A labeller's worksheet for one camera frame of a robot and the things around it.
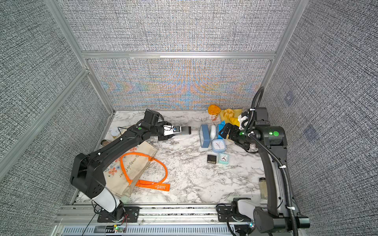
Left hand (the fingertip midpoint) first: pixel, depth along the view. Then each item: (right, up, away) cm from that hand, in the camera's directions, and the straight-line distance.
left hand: (175, 126), depth 84 cm
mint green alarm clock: (+29, -20, +6) cm, 36 cm away
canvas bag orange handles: (-27, -26, -7) cm, 38 cm away
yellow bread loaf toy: (+42, +3, +26) cm, 49 cm away
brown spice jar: (-48, -11, +13) cm, 51 cm away
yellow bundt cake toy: (+38, +9, +29) cm, 49 cm away
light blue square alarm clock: (+28, -13, +13) cm, 33 cm away
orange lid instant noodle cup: (+26, +11, +23) cm, 37 cm away
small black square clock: (+22, -20, +7) cm, 31 cm away
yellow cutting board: (+47, +11, +33) cm, 58 cm away
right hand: (+26, -3, -18) cm, 31 cm away
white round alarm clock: (+23, -4, +12) cm, 27 cm away
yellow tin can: (-42, -5, +15) cm, 45 cm away
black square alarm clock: (+6, -2, -2) cm, 7 cm away
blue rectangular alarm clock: (+18, -6, +11) cm, 22 cm away
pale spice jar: (+48, -33, -4) cm, 58 cm away
